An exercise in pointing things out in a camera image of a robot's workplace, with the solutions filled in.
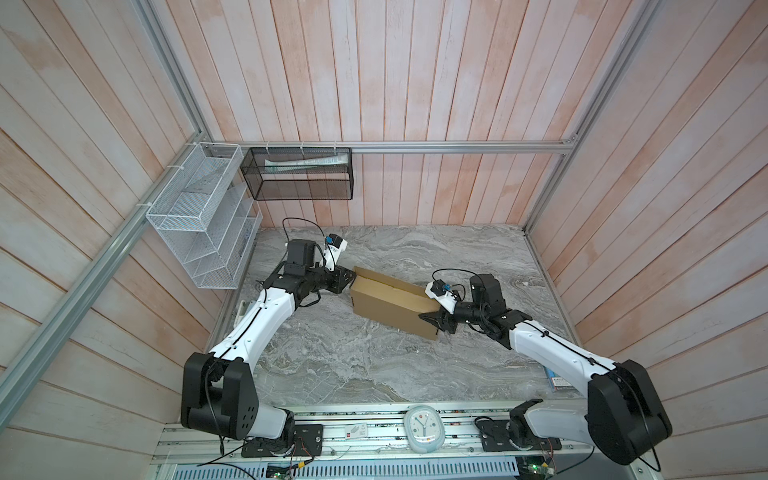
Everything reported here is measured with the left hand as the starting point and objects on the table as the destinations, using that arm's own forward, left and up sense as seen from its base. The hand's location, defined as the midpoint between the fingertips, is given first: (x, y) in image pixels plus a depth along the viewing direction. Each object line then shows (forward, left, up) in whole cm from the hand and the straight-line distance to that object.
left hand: (352, 279), depth 83 cm
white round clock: (-34, -19, -16) cm, 42 cm away
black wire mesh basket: (+41, +21, +7) cm, 46 cm away
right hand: (-5, -21, -5) cm, 22 cm away
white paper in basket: (+30, +25, +17) cm, 43 cm away
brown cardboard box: (-6, -11, -3) cm, 13 cm away
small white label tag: (-35, -2, -18) cm, 39 cm away
